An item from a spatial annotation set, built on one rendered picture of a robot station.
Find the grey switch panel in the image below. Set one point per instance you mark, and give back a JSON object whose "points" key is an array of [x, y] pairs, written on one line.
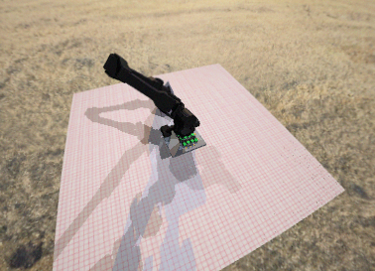
{"points": [[178, 146]]}

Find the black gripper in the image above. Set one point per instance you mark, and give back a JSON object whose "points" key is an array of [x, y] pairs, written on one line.
{"points": [[166, 130]]}

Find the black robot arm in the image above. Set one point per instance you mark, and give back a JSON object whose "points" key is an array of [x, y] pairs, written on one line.
{"points": [[154, 88]]}

